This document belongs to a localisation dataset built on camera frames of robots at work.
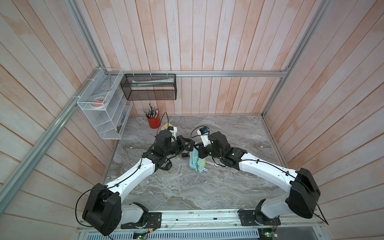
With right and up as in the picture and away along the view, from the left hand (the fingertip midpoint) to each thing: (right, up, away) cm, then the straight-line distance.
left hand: (193, 143), depth 78 cm
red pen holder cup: (-28, +12, +30) cm, 43 cm away
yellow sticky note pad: (-20, +10, +37) cm, 44 cm away
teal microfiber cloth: (+1, -11, +3) cm, 11 cm away
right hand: (+1, -1, +2) cm, 2 cm away
